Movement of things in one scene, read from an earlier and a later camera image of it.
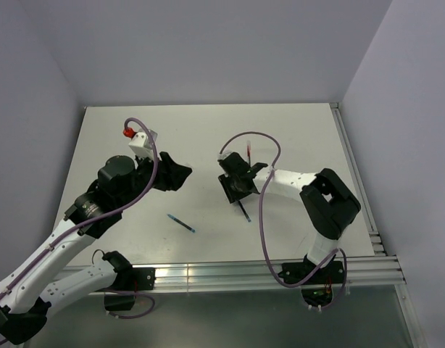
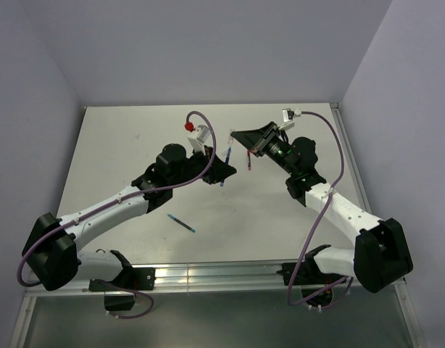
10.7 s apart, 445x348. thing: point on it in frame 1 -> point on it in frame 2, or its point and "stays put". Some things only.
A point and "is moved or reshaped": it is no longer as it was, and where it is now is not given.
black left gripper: [170, 175] -> [218, 170]
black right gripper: [225, 180] -> [249, 139]
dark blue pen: [245, 212] is moved or reshaped
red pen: [248, 151] stays put
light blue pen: [181, 222] stays put
